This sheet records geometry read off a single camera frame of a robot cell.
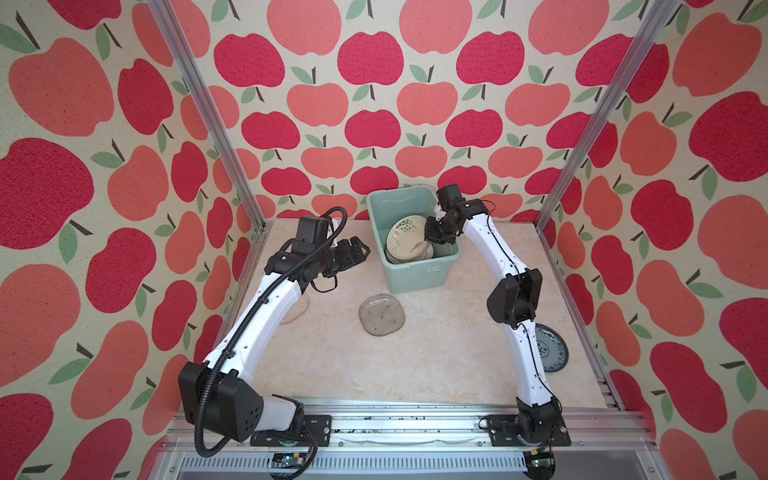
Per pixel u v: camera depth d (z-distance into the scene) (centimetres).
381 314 96
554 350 89
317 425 76
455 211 73
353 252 69
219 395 39
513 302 65
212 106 87
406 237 104
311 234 58
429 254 105
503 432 73
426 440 74
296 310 96
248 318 45
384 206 111
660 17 70
